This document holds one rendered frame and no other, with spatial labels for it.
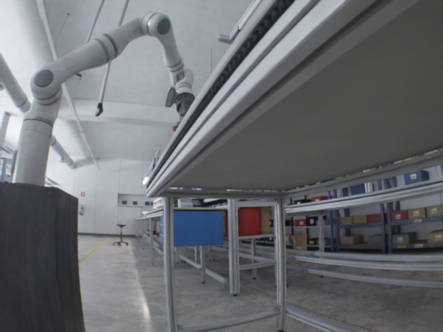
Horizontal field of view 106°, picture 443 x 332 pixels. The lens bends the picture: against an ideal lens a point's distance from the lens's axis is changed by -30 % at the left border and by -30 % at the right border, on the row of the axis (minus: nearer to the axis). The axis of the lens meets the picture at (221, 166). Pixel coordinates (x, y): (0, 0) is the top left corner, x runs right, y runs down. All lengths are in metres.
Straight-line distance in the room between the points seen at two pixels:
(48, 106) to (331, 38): 0.69
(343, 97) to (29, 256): 0.66
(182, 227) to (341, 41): 2.24
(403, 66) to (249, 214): 2.42
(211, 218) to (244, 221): 0.40
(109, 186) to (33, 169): 11.47
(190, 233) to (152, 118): 4.46
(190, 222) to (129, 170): 9.98
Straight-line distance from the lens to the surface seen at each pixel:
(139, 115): 6.39
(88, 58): 0.73
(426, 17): 0.32
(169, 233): 1.27
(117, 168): 12.20
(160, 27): 0.85
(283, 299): 1.64
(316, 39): 0.20
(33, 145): 0.64
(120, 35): 0.80
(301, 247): 5.11
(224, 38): 1.62
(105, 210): 11.98
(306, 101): 0.42
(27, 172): 0.63
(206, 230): 2.41
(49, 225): 0.52
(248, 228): 2.64
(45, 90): 0.69
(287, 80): 0.24
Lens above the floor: 0.79
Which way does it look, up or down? 13 degrees up
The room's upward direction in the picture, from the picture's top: 2 degrees counter-clockwise
